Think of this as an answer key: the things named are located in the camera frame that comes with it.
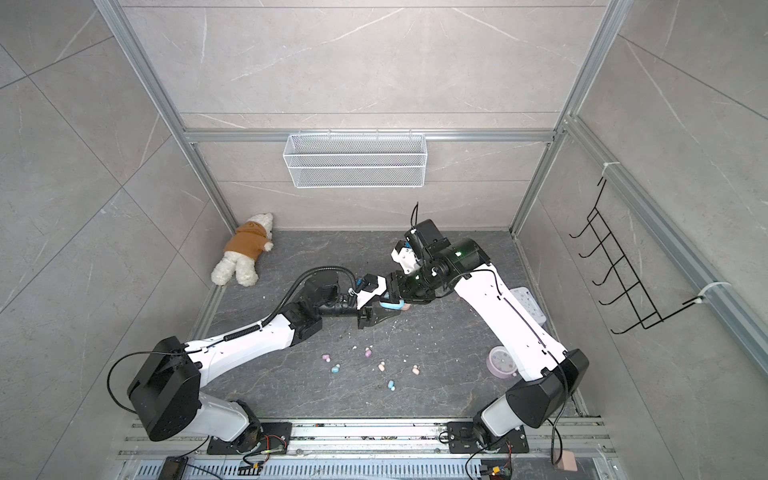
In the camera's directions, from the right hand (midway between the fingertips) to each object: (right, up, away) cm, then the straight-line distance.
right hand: (395, 298), depth 70 cm
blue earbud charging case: (0, -1, -2) cm, 3 cm away
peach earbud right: (+6, -23, +14) cm, 27 cm away
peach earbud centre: (-4, -22, +15) cm, 27 cm away
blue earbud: (-17, -22, +14) cm, 31 cm away
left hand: (+2, -1, +1) cm, 2 cm away
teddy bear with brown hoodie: (-54, +12, +35) cm, 65 cm away
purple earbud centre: (-8, -19, +18) cm, 27 cm away
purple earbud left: (-20, -20, +16) cm, 32 cm away
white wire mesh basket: (-13, +43, +31) cm, 55 cm away
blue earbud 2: (-1, -26, +12) cm, 29 cm away
